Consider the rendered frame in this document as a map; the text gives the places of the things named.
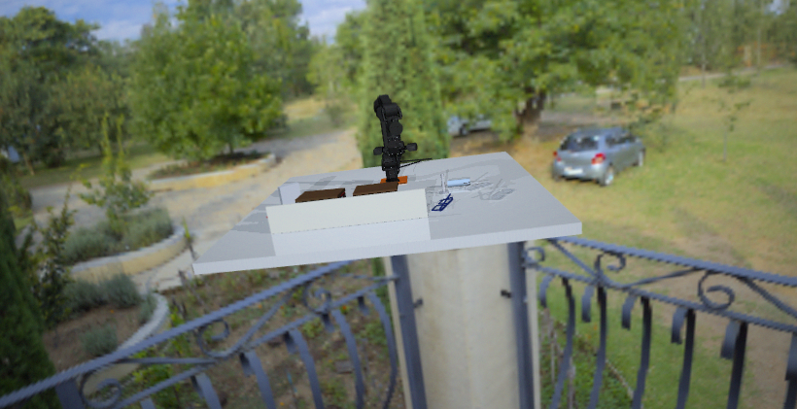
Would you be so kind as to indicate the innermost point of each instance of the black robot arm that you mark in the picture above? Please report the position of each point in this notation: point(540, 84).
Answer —
point(389, 114)

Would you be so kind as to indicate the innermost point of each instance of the light blue cylinder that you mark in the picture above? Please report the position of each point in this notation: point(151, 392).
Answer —
point(457, 183)

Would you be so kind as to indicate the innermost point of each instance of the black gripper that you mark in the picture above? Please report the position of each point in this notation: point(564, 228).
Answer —
point(410, 147)

